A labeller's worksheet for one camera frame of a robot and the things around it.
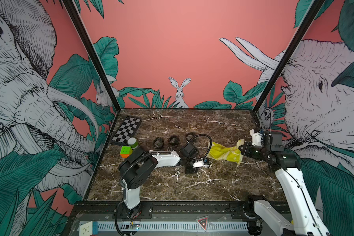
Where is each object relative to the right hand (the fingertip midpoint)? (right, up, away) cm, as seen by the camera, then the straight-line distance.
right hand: (238, 144), depth 75 cm
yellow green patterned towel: (-2, -6, +1) cm, 6 cm away
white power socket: (-71, -37, -10) cm, 81 cm away
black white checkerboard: (-69, +5, +29) cm, 75 cm away
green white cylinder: (-62, -2, +20) cm, 65 cm away
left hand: (-19, -16, +14) cm, 29 cm away
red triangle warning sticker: (-19, -37, -4) cm, 42 cm away
